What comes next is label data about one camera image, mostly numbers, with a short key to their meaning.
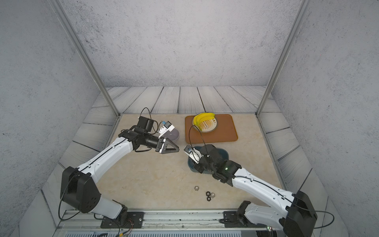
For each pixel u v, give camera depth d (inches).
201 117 43.7
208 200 31.2
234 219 28.6
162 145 25.4
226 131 42.3
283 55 34.2
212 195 31.8
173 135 40.7
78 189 16.3
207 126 44.9
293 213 15.3
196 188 32.7
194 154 24.7
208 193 32.3
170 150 26.1
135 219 28.7
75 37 31.3
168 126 27.0
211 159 21.9
